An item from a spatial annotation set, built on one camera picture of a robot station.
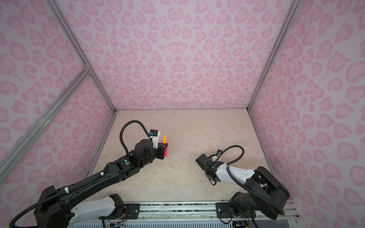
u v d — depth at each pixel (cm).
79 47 84
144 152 58
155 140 68
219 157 78
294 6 69
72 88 79
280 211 40
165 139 77
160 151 68
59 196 41
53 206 39
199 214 72
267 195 42
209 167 68
